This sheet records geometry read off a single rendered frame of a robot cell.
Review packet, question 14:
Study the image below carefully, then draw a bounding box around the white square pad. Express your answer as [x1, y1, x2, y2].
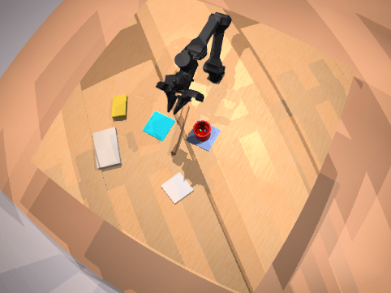
[161, 172, 194, 204]

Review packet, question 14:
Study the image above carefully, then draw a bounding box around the dark red cup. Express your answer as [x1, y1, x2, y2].
[193, 120, 211, 141]

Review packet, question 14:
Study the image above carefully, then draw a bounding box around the yellow rectangular block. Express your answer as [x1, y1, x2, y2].
[112, 95, 128, 119]

